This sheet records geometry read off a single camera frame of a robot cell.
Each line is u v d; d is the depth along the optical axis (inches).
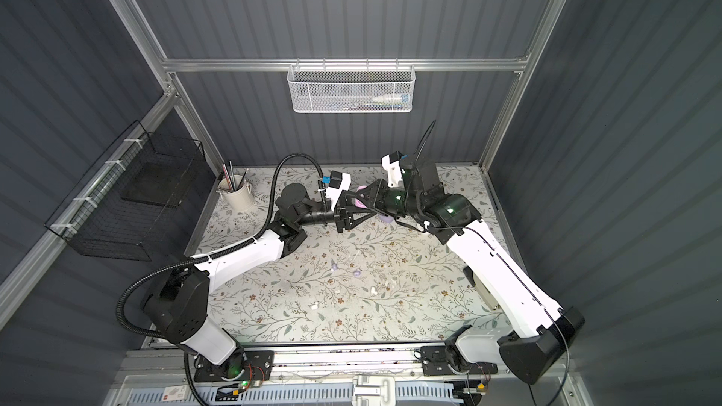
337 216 25.2
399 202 22.0
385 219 24.1
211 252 20.0
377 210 23.3
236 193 39.0
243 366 28.0
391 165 24.4
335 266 35.9
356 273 35.6
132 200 29.0
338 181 24.4
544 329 15.0
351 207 26.3
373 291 34.0
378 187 22.7
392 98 35.7
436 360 28.6
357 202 26.2
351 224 26.3
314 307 32.6
